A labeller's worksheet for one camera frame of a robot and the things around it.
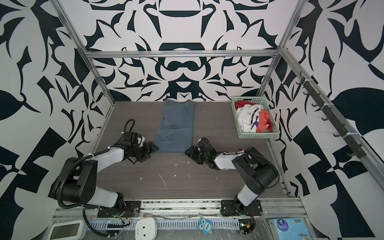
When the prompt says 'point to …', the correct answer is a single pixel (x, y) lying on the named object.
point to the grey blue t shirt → (176, 133)
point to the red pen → (240, 149)
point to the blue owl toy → (206, 226)
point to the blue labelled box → (292, 229)
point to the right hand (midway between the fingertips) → (187, 154)
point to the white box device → (146, 228)
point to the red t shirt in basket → (264, 123)
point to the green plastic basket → (256, 135)
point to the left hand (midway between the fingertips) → (156, 149)
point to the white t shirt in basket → (248, 117)
